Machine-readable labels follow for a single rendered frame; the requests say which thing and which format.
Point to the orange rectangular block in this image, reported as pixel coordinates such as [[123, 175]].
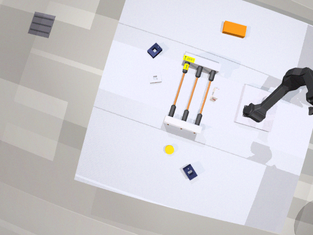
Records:
[[234, 29]]

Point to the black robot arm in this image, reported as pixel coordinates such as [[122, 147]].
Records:
[[293, 79]]

